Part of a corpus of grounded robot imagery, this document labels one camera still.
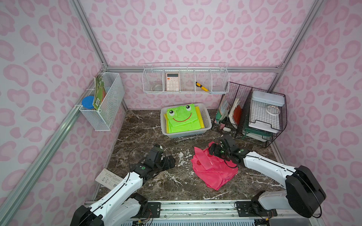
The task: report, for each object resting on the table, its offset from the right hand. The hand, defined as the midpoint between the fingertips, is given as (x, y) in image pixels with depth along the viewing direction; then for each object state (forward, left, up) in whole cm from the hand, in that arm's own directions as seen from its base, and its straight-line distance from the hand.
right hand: (211, 150), depth 87 cm
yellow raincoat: (+24, +7, +3) cm, 25 cm away
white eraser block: (+20, -13, -5) cm, 24 cm away
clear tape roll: (+34, +35, +22) cm, 53 cm away
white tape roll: (+21, -39, +11) cm, 45 cm away
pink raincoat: (-11, -1, -5) cm, 12 cm away
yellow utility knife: (+38, +6, +19) cm, 43 cm away
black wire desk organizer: (+43, -27, +8) cm, 52 cm away
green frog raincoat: (+23, +19, +3) cm, 30 cm away
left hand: (-7, +25, +1) cm, 26 cm away
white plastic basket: (+26, +2, +2) cm, 26 cm away
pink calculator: (+37, +25, +24) cm, 51 cm away
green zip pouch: (+13, -24, +2) cm, 28 cm away
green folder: (+36, -12, -2) cm, 38 cm away
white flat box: (+15, -29, +12) cm, 35 cm away
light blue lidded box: (+33, -43, +13) cm, 55 cm away
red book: (+27, -19, +3) cm, 33 cm away
